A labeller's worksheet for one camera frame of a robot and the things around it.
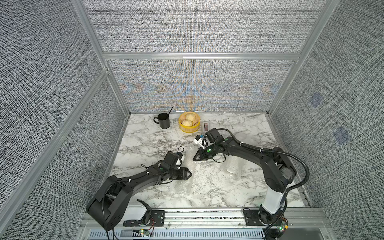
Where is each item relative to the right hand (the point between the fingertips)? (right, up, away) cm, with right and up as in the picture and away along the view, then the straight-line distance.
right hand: (193, 156), depth 84 cm
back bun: (-1, +24, +26) cm, 35 cm away
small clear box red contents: (+9, +17, +24) cm, 31 cm away
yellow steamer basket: (+3, +19, +25) cm, 32 cm away
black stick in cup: (-18, +31, +42) cm, 55 cm away
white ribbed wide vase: (+23, -5, 0) cm, 24 cm away
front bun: (-4, +19, +21) cm, 28 cm away
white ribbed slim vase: (-2, -17, -4) cm, 17 cm away
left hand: (-2, -11, +2) cm, 11 cm away
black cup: (-20, +21, +23) cm, 37 cm away
